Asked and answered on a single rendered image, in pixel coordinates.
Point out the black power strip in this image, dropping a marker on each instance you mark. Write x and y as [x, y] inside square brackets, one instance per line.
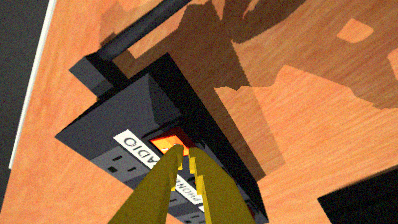
[139, 119]

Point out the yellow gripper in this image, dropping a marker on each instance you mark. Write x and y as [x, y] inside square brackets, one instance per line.
[149, 202]

